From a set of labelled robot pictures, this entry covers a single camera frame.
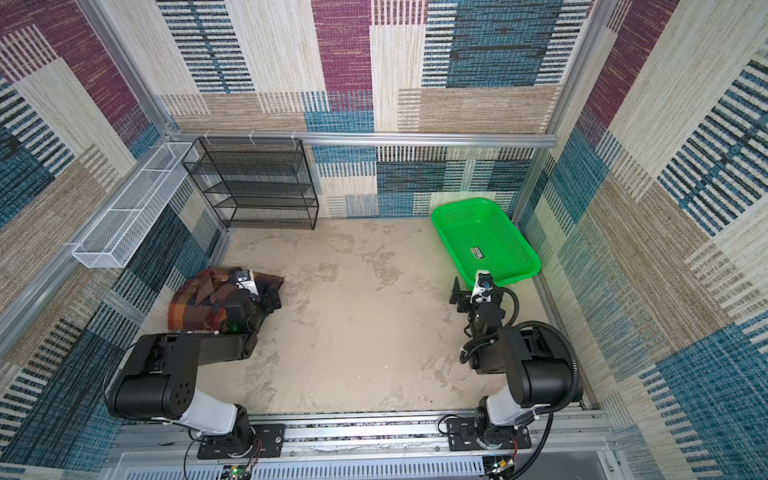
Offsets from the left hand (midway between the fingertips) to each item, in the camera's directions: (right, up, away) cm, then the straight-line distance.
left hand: (258, 284), depth 93 cm
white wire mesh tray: (-24, +13, -22) cm, 35 cm away
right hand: (+65, +1, -3) cm, 65 cm away
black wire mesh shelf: (-8, +35, +18) cm, 40 cm away
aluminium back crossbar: (+42, +46, +4) cm, 62 cm away
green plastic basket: (+74, +15, +19) cm, 78 cm away
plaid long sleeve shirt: (-18, -6, -1) cm, 19 cm away
